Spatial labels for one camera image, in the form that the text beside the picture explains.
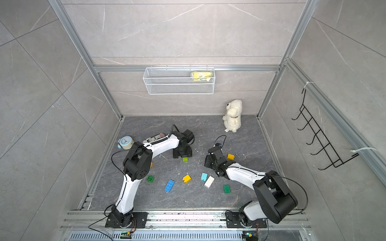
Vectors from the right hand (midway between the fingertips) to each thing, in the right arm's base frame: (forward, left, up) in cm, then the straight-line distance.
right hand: (208, 159), depth 91 cm
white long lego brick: (-13, 0, -3) cm, 13 cm away
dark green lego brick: (-11, +35, -2) cm, 36 cm away
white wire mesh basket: (+46, +17, +26) cm, 56 cm away
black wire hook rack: (-10, -48, +29) cm, 57 cm away
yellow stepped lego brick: (-11, +13, -3) cm, 17 cm away
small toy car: (+16, +39, 0) cm, 42 cm away
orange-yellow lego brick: (-17, +25, +29) cm, 42 cm away
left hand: (+6, +13, -3) cm, 15 cm away
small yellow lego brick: (+3, -15, -2) cm, 15 cm away
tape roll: (+14, +55, 0) cm, 57 cm away
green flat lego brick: (-16, -10, -4) cm, 19 cm away
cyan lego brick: (-10, +3, -2) cm, 11 cm away
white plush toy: (+28, -19, +5) cm, 34 cm away
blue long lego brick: (-15, +23, -3) cm, 28 cm away
